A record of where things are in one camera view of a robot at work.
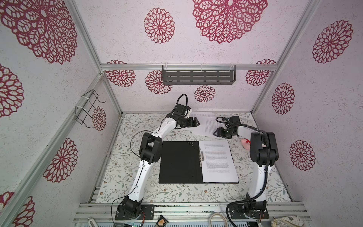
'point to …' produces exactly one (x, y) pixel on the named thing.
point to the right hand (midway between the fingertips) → (217, 132)
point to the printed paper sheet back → (208, 124)
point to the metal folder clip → (200, 158)
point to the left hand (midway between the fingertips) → (194, 125)
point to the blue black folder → (180, 163)
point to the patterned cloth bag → (293, 221)
